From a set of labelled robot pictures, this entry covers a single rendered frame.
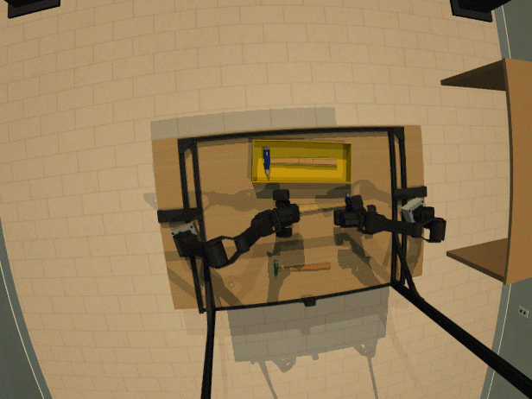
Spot yellow bin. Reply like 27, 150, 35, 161
251, 140, 352, 183

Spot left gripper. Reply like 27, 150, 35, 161
273, 189, 292, 238

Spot hammer with blue head and wooden handle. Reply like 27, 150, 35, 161
263, 148, 337, 174

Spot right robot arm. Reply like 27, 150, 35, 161
339, 195, 447, 243

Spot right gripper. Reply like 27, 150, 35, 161
333, 205, 377, 226

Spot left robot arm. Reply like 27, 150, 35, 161
173, 204, 300, 269

